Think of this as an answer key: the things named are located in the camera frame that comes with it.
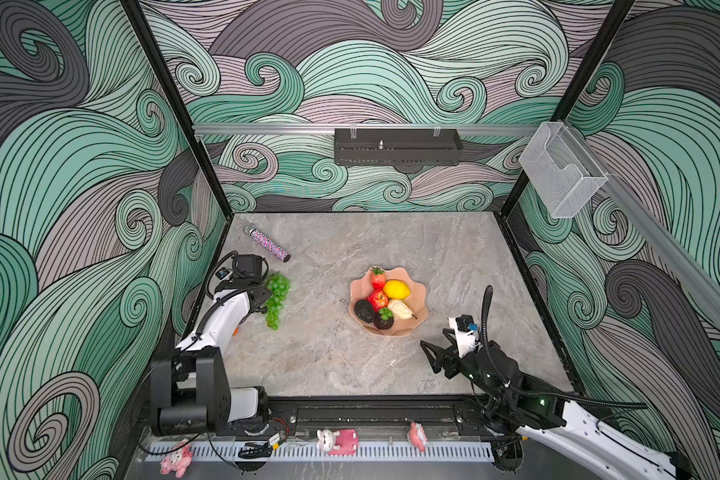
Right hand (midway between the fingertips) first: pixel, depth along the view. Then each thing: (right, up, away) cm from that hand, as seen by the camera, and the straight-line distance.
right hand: (433, 339), depth 75 cm
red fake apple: (-13, +8, +13) cm, 20 cm away
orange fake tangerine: (-43, +9, -20) cm, 48 cm away
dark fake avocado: (-17, +5, +9) cm, 20 cm away
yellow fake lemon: (-7, +10, +17) cm, 21 cm away
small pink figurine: (-6, -19, -8) cm, 22 cm away
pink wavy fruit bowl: (-18, +10, +19) cm, 28 cm away
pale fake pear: (-7, +5, +11) cm, 14 cm away
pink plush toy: (-60, -24, -10) cm, 65 cm away
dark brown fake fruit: (-12, +3, +9) cm, 15 cm away
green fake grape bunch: (-44, +11, +18) cm, 49 cm away
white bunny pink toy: (-24, -21, -7) cm, 33 cm away
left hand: (-51, +9, +12) cm, 53 cm away
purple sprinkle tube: (-52, +24, +32) cm, 66 cm away
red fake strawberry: (-13, +14, +17) cm, 25 cm away
